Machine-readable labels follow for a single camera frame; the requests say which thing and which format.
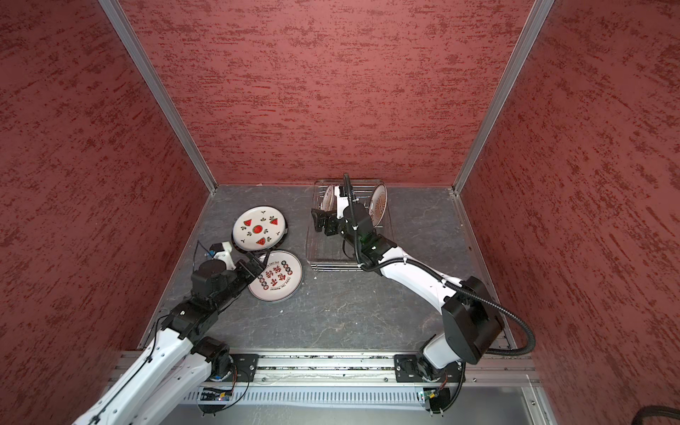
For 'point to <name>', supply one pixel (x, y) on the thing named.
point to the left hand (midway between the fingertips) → (264, 263)
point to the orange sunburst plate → (328, 197)
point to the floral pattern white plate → (281, 279)
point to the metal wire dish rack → (330, 251)
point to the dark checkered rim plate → (259, 229)
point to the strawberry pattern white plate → (259, 228)
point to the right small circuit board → (429, 394)
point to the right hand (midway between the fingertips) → (324, 213)
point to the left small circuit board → (214, 396)
